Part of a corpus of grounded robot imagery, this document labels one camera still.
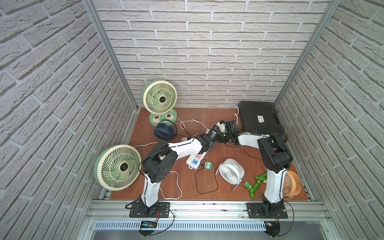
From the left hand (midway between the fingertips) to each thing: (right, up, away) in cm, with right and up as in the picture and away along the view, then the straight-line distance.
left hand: (204, 135), depth 96 cm
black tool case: (+41, +12, +8) cm, 43 cm away
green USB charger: (+2, -17, -9) cm, 20 cm away
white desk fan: (+13, -17, -20) cm, 30 cm away
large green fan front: (-45, -14, -23) cm, 52 cm away
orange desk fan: (+41, -21, -26) cm, 53 cm away
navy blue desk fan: (-25, +3, -4) cm, 26 cm away
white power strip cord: (+24, +14, +14) cm, 32 cm away
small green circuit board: (-29, -42, -24) cm, 56 cm away
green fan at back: (-29, +24, -4) cm, 38 cm away
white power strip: (-7, -15, -9) cm, 18 cm away
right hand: (+5, -1, +3) cm, 6 cm away
